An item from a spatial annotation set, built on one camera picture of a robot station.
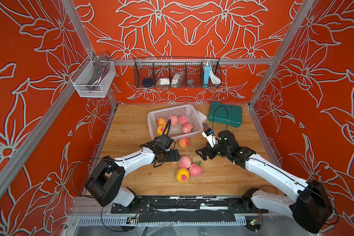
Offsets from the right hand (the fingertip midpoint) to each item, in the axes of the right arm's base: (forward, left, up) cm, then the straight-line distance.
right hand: (199, 147), depth 79 cm
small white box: (+33, -6, -13) cm, 36 cm away
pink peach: (+26, +8, -8) cm, 29 cm away
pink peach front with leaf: (+26, +15, -7) cm, 30 cm away
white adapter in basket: (+34, +20, +19) cm, 44 cm away
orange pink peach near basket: (+8, +8, -8) cm, 14 cm away
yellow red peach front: (-13, +9, -8) cm, 17 cm away
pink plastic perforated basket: (+30, +25, -9) cm, 40 cm away
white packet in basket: (+37, +14, +17) cm, 43 cm away
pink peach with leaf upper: (+19, +5, -8) cm, 21 cm away
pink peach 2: (-5, +8, -8) cm, 12 cm away
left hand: (0, +14, -11) cm, 18 cm away
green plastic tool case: (+36, -32, -12) cm, 50 cm away
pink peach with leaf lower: (-9, +1, -10) cm, 13 cm away
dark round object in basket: (+44, +33, +12) cm, 56 cm away
